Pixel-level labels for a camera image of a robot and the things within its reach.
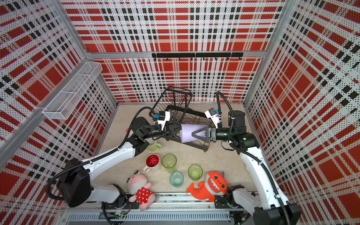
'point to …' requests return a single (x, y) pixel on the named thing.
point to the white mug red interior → (152, 162)
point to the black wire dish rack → (173, 111)
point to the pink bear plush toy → (137, 185)
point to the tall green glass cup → (169, 162)
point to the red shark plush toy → (215, 184)
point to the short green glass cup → (195, 172)
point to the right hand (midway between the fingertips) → (197, 135)
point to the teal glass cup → (176, 179)
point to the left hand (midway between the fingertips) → (187, 124)
